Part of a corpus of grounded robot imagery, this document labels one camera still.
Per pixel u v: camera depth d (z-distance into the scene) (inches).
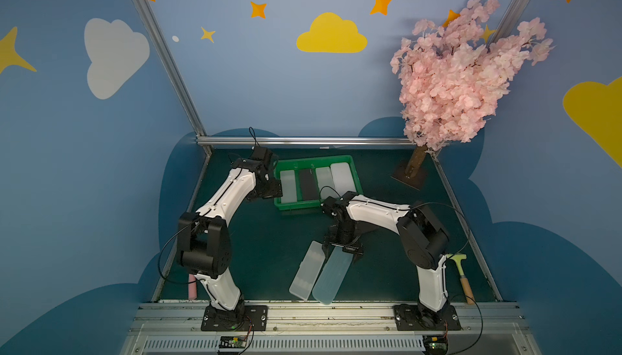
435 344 28.8
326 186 42.6
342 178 42.5
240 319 26.3
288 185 43.2
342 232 30.1
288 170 43.7
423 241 20.3
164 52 33.2
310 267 33.3
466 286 31.3
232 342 28.2
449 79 25.0
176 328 28.9
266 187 30.3
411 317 29.4
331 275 32.3
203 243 18.5
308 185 42.4
